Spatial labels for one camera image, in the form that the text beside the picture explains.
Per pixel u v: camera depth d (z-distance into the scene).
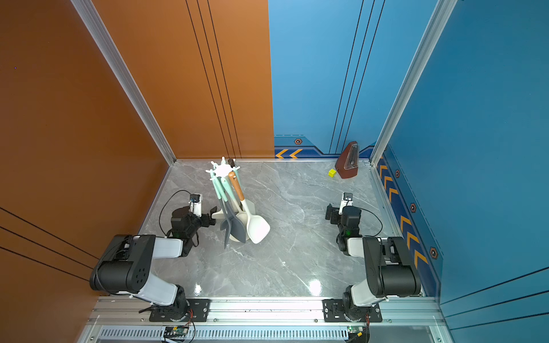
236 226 0.77
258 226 0.81
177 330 0.72
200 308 0.74
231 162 0.64
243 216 0.79
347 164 1.09
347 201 0.80
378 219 0.79
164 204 1.03
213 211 0.87
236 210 0.77
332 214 0.86
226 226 0.74
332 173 1.12
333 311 0.72
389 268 0.46
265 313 0.75
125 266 0.45
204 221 0.84
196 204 0.81
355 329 0.72
